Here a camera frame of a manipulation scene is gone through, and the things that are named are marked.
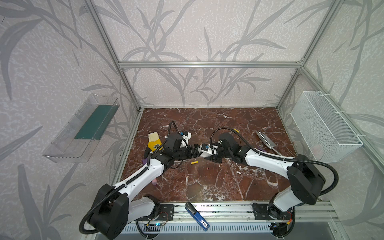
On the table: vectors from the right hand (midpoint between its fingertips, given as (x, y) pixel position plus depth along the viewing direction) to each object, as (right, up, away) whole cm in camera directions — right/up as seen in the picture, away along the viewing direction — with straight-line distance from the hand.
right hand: (206, 146), depth 85 cm
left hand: (-3, +1, -6) cm, 6 cm away
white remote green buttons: (0, +1, -14) cm, 14 cm away
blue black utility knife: (-3, -31, -17) cm, 36 cm away
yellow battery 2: (+22, +8, +21) cm, 31 cm away
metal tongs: (+42, +1, +13) cm, 44 cm away
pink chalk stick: (-28, -18, -5) cm, 34 cm away
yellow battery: (-7, -11, +6) cm, 14 cm away
